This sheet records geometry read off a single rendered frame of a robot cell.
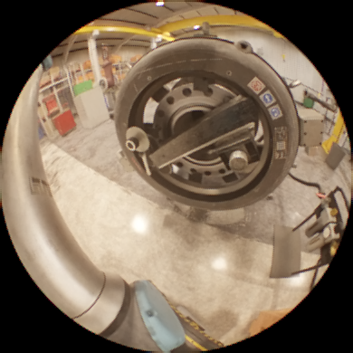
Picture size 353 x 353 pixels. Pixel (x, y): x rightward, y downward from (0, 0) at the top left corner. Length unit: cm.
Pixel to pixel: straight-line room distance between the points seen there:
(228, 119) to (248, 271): 86
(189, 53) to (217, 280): 101
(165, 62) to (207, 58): 11
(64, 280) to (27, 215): 7
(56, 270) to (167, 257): 77
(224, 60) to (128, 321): 48
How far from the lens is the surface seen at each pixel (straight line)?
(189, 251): 86
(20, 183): 17
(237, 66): 34
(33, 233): 16
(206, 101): 48
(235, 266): 90
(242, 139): 30
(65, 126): 554
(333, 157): 292
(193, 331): 58
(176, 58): 37
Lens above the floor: 85
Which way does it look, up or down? 45 degrees down
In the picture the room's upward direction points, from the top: 7 degrees counter-clockwise
